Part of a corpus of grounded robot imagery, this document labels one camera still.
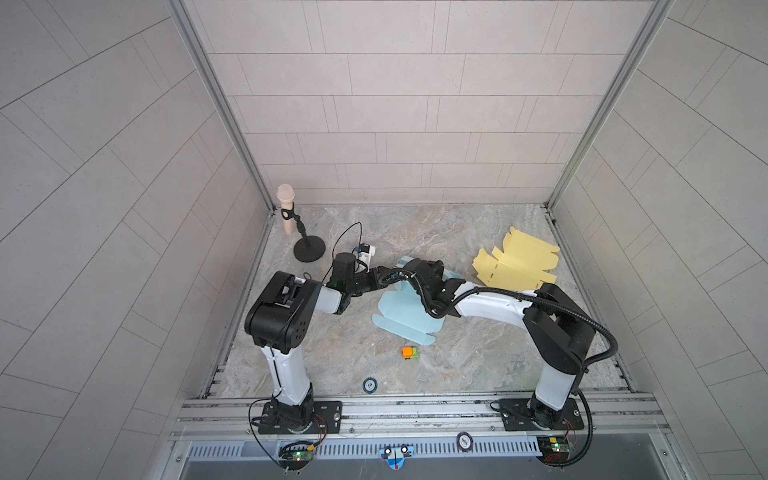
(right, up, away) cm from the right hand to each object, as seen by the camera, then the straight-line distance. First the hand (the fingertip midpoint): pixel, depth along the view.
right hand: (427, 264), depth 91 cm
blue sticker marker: (-9, -39, -26) cm, 48 cm away
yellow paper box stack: (+34, -1, +9) cm, 35 cm away
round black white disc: (+6, -38, -23) cm, 45 cm away
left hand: (-9, -3, 0) cm, 9 cm away
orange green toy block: (-6, -22, -12) cm, 26 cm away
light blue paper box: (-7, -14, -4) cm, 16 cm away
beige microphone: (-41, +21, -7) cm, 47 cm away
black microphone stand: (-40, +4, +11) cm, 42 cm away
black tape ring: (-16, -29, -16) cm, 37 cm away
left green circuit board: (-32, -39, -27) cm, 57 cm away
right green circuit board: (+27, -40, -24) cm, 54 cm away
